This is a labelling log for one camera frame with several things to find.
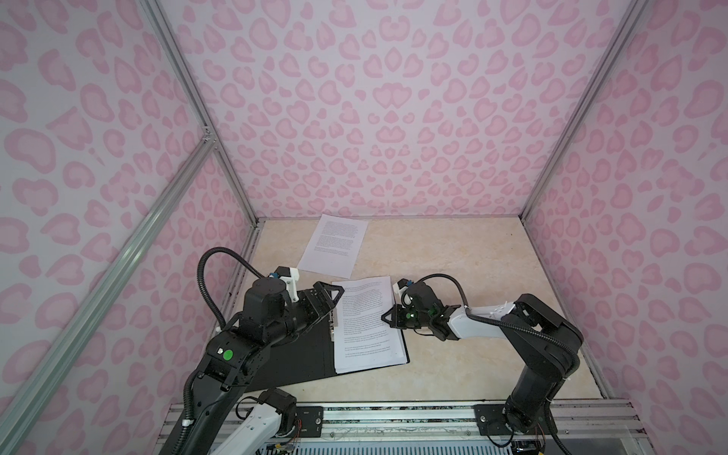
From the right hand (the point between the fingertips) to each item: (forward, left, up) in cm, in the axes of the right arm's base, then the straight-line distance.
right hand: (382, 317), depth 87 cm
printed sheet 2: (+31, +19, -4) cm, 36 cm away
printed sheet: (-6, +5, -4) cm, 9 cm away
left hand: (-6, +10, +25) cm, 27 cm away
